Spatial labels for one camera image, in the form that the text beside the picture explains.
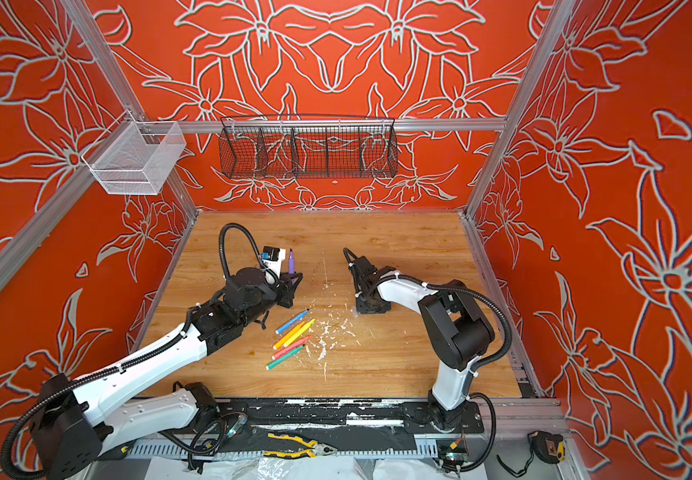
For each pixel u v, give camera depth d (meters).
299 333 0.87
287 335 0.86
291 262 0.71
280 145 1.00
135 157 0.92
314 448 0.68
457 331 0.47
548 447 0.67
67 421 0.38
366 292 0.68
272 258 0.64
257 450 0.70
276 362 0.81
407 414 0.73
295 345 0.85
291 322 0.90
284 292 0.66
